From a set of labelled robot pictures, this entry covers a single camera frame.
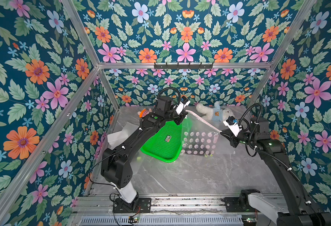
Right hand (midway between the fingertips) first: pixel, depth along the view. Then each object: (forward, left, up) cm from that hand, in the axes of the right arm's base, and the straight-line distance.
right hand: (226, 128), depth 73 cm
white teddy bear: (+27, -1, -18) cm, 33 cm away
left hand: (+10, +21, +4) cm, 23 cm away
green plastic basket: (+4, +35, -25) cm, 43 cm away
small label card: (+10, +34, -26) cm, 44 cm away
